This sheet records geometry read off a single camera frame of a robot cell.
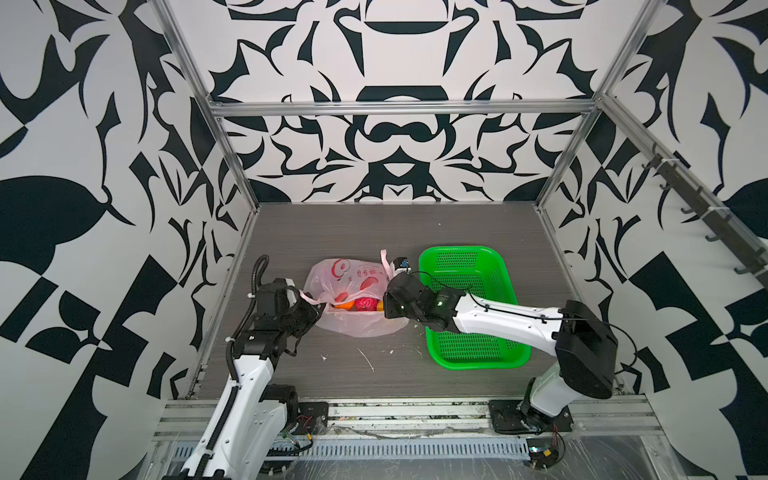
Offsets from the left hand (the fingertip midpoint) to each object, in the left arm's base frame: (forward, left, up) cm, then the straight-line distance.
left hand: (322, 297), depth 81 cm
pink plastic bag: (+2, -8, -2) cm, 8 cm away
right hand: (+1, -16, -1) cm, 16 cm away
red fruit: (+1, -11, -7) cm, 13 cm away
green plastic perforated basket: (+14, -48, -12) cm, 52 cm away
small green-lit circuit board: (-35, -52, -14) cm, 64 cm away
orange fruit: (+1, -6, -9) cm, 11 cm away
